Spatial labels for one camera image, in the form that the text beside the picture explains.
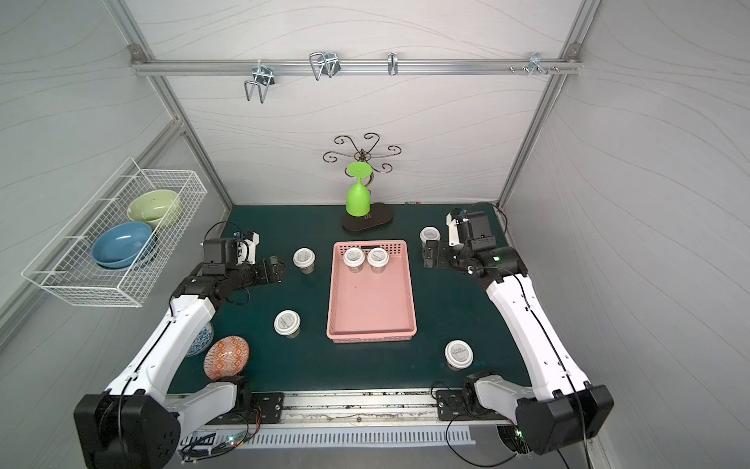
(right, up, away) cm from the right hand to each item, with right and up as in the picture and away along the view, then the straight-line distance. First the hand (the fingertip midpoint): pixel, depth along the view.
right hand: (441, 250), depth 75 cm
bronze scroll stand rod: (-21, +29, +16) cm, 40 cm away
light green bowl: (-74, +11, -2) cm, 75 cm away
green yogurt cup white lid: (+1, +4, +28) cm, 28 cm away
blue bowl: (-74, +2, -11) cm, 75 cm away
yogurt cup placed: (-25, -4, +20) cm, 33 cm away
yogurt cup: (-17, -4, +21) cm, 27 cm away
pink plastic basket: (-19, -17, +20) cm, 32 cm away
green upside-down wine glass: (-23, +15, +15) cm, 31 cm away
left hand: (-46, -5, +6) cm, 47 cm away
